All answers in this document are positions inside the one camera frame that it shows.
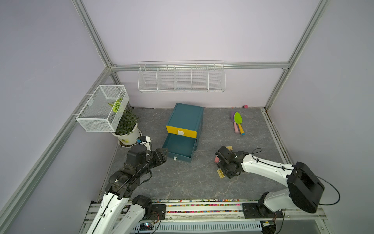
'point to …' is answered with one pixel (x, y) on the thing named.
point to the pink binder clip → (216, 160)
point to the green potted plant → (128, 120)
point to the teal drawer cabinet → (186, 116)
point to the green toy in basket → (116, 105)
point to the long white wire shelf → (181, 76)
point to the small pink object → (246, 106)
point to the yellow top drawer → (181, 131)
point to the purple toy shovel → (235, 125)
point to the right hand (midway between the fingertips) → (219, 167)
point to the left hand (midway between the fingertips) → (165, 153)
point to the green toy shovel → (238, 119)
